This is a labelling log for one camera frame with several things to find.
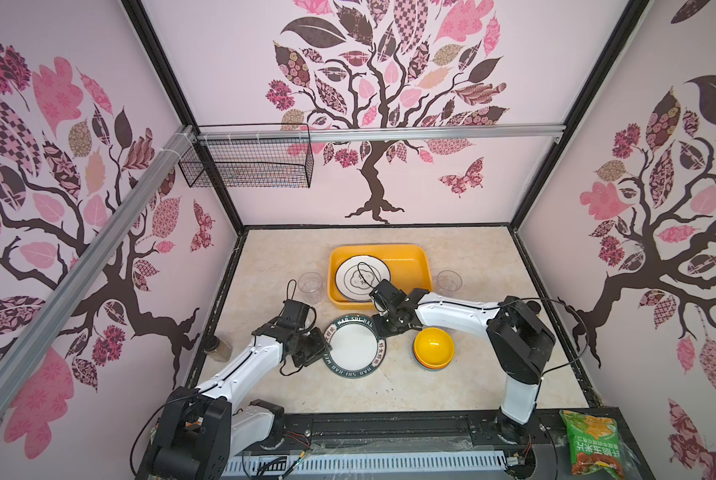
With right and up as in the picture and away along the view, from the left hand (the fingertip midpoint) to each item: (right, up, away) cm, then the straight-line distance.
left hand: (328, 354), depth 84 cm
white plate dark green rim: (+8, +1, +2) cm, 8 cm away
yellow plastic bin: (+27, +24, +22) cm, 42 cm away
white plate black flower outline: (+8, +21, +19) cm, 30 cm away
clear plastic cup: (+39, +19, +16) cm, 46 cm away
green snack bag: (+65, -16, -15) cm, 68 cm away
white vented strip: (+11, -21, -14) cm, 28 cm away
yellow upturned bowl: (+30, +1, +1) cm, 30 cm away
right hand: (+14, +6, +5) cm, 16 cm away
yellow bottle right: (+61, +14, +2) cm, 62 cm away
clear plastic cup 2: (-8, +18, +17) cm, 26 cm away
